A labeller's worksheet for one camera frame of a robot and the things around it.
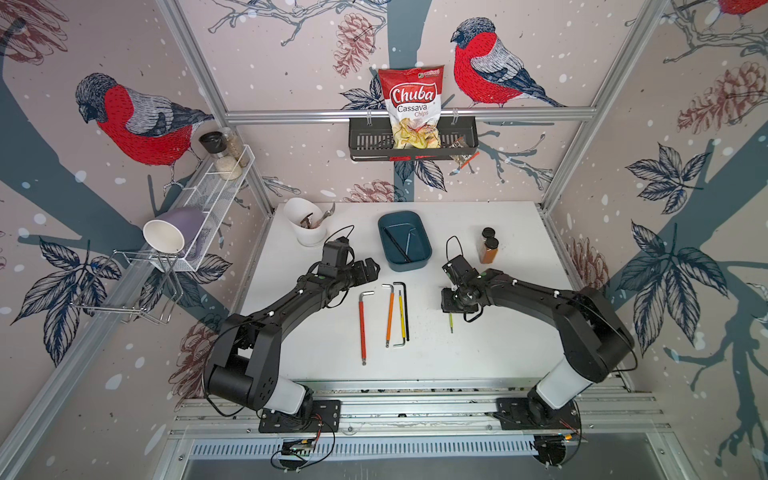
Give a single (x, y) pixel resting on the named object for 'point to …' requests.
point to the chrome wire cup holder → (136, 282)
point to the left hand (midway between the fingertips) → (374, 264)
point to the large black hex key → (406, 310)
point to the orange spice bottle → (488, 250)
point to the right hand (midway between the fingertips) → (445, 303)
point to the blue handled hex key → (407, 245)
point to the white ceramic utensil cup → (305, 216)
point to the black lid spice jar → (227, 167)
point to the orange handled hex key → (390, 313)
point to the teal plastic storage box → (404, 241)
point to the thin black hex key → (397, 245)
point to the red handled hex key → (361, 308)
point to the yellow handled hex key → (402, 317)
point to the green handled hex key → (451, 322)
